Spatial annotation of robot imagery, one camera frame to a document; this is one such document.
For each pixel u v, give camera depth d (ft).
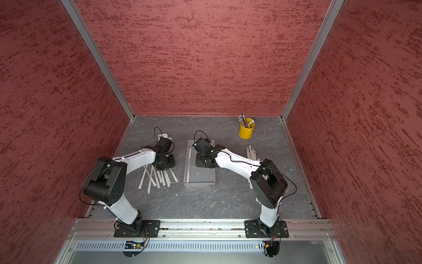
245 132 3.38
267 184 1.53
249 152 3.31
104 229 2.47
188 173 3.01
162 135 3.51
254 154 3.29
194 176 2.99
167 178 2.94
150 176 2.94
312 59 2.93
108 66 3.07
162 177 2.94
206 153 2.20
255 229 2.43
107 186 1.55
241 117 3.18
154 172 3.02
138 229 2.17
